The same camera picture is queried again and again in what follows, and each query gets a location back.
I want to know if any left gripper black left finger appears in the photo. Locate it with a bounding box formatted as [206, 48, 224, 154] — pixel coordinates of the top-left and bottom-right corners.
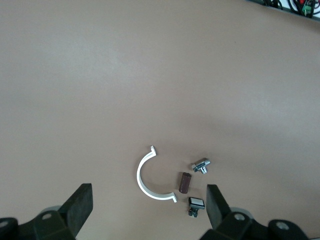
[0, 183, 94, 240]

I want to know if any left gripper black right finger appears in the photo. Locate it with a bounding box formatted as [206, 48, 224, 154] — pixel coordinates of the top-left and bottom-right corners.
[201, 184, 311, 240]

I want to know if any white square push button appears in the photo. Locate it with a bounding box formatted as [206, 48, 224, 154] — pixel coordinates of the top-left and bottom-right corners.
[186, 196, 207, 218]

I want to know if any brown rectangular block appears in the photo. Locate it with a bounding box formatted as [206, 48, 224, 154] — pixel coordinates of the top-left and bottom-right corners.
[177, 171, 193, 195]

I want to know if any silver metal fitting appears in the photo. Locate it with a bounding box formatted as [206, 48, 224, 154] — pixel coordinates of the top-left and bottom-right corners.
[191, 157, 211, 175]

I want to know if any brown table cover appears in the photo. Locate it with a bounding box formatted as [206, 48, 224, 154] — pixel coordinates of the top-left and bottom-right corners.
[0, 0, 320, 240]

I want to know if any white half-ring clamp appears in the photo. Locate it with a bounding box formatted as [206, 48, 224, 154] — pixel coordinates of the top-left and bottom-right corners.
[136, 145, 178, 203]

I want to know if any black cable bundle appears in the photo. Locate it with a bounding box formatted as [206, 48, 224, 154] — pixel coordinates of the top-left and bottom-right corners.
[259, 0, 320, 20]

